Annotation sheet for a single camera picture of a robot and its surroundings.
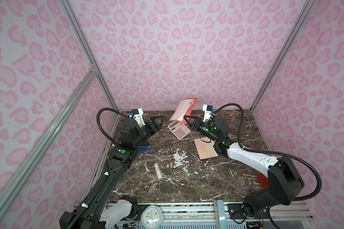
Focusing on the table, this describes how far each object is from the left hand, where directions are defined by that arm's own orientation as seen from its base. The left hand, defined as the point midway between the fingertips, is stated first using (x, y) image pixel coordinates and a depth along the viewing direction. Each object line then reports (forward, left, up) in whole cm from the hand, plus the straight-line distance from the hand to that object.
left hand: (162, 117), depth 68 cm
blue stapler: (+3, +16, -35) cm, 39 cm away
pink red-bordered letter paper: (+10, -11, -4) cm, 16 cm away
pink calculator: (+17, -8, -33) cm, 38 cm away
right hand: (+2, -11, -2) cm, 11 cm away
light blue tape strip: (-36, -27, -30) cm, 54 cm away
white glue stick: (-13, +5, -34) cm, 36 cm away
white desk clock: (-37, +6, -31) cm, 49 cm away
